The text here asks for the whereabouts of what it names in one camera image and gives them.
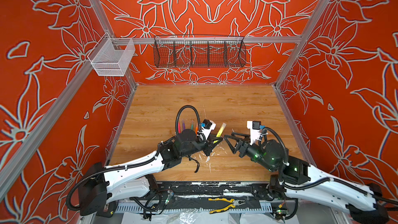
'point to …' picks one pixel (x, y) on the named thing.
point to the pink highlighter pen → (179, 127)
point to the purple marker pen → (183, 125)
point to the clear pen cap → (223, 125)
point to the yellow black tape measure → (108, 210)
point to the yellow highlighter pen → (218, 134)
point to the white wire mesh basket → (111, 56)
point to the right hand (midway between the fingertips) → (225, 137)
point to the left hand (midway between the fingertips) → (221, 136)
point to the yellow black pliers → (235, 202)
